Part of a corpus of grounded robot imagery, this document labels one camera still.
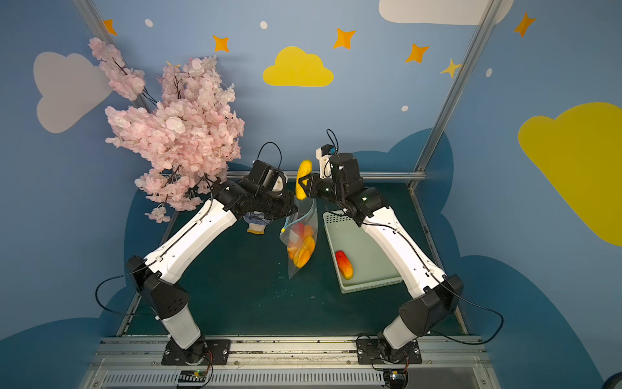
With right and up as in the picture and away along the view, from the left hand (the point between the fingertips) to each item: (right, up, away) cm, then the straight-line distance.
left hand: (300, 205), depth 75 cm
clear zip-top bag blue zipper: (+2, -3, -2) cm, 4 cm away
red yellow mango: (+16, -22, +15) cm, 31 cm away
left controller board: (-33, -53, -2) cm, 62 cm away
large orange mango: (0, -19, +16) cm, 24 cm away
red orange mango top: (-1, -10, +20) cm, 23 cm away
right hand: (+2, +8, -3) cm, 9 cm away
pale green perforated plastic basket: (+22, -22, +16) cm, 35 cm away
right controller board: (+29, -53, -2) cm, 61 cm away
